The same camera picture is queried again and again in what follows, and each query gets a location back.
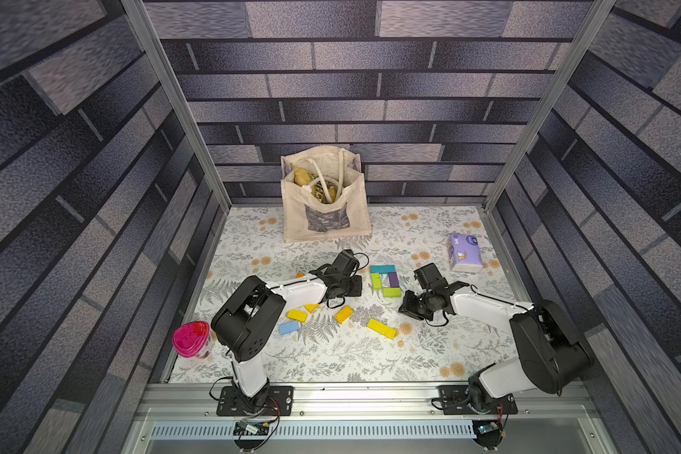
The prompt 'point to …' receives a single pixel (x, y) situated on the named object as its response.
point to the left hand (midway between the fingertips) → (362, 284)
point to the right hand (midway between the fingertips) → (398, 307)
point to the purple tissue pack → (464, 253)
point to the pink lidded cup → (190, 338)
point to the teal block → (383, 269)
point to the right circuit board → (484, 428)
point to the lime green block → (392, 292)
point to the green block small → (376, 280)
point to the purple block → (393, 280)
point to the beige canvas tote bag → (324, 195)
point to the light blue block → (288, 327)
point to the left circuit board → (246, 427)
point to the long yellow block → (311, 307)
